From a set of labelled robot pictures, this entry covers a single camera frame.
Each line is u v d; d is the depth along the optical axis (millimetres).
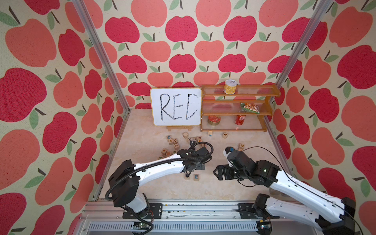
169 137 1014
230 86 867
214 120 1077
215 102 1176
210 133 1044
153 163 479
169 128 1063
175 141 985
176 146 966
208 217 733
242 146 962
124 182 420
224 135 1025
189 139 1003
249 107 951
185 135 1040
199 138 1014
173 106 985
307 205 435
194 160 606
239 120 1052
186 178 856
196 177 828
